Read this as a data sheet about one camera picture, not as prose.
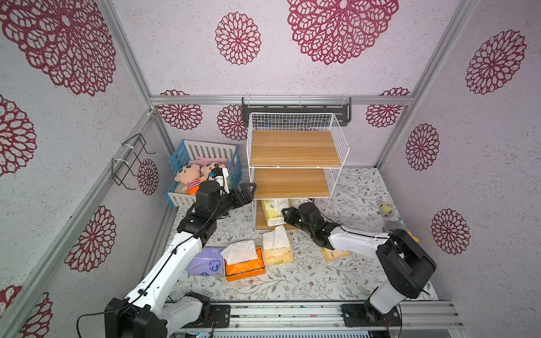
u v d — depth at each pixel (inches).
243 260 31.3
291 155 26.9
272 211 34.5
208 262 31.8
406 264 17.9
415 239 35.4
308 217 27.0
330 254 32.8
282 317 29.6
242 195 25.7
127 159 30.1
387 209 38.3
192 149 42.9
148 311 15.2
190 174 39.3
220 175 26.3
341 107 37.0
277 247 33.1
